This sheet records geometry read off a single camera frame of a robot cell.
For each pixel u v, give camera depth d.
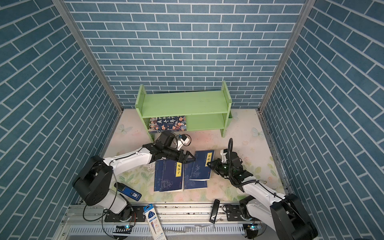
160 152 0.67
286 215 0.42
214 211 0.72
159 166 0.89
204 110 0.83
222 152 0.83
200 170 0.84
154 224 0.69
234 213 0.74
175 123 0.93
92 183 0.44
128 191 0.77
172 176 0.85
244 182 0.58
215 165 0.75
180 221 0.73
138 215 0.72
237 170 0.67
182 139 0.78
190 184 0.83
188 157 0.75
